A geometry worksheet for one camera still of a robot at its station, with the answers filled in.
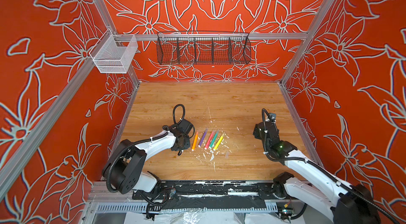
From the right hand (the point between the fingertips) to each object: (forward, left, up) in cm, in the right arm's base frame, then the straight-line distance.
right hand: (260, 125), depth 84 cm
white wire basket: (+40, +85, +21) cm, 96 cm away
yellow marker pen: (-5, +22, -10) cm, 25 cm away
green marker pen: (-3, +25, -10) cm, 27 cm away
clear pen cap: (-13, +19, -10) cm, 25 cm away
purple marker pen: (-3, +32, -10) cm, 33 cm away
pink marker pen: (-4, +28, -10) cm, 30 cm away
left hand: (-6, +42, -10) cm, 43 cm away
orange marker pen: (-6, +36, -9) cm, 38 cm away
